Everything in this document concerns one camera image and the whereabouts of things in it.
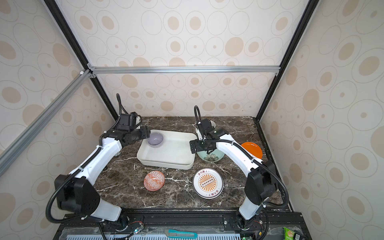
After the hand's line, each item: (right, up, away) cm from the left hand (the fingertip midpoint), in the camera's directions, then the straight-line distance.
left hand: (150, 128), depth 84 cm
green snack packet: (+69, -50, -15) cm, 87 cm away
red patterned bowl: (+1, -30, +3) cm, 30 cm away
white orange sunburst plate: (+33, -31, +2) cm, 45 cm away
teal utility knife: (+14, -49, -14) cm, 53 cm away
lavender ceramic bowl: (-2, -7, +19) cm, 20 cm away
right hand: (+27, -10, +1) cm, 29 cm away
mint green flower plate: (+39, -17, +13) cm, 44 cm away
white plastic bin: (+12, -16, +14) cm, 24 cm away
